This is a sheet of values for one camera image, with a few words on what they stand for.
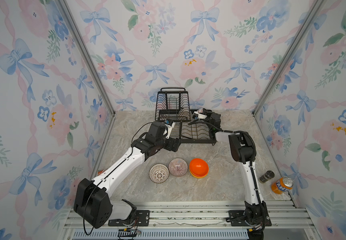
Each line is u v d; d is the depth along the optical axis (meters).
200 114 1.00
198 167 0.85
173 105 1.14
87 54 0.86
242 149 0.66
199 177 0.82
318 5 0.68
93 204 0.40
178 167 0.90
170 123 0.70
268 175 0.78
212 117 0.90
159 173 0.88
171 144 0.71
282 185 0.75
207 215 0.76
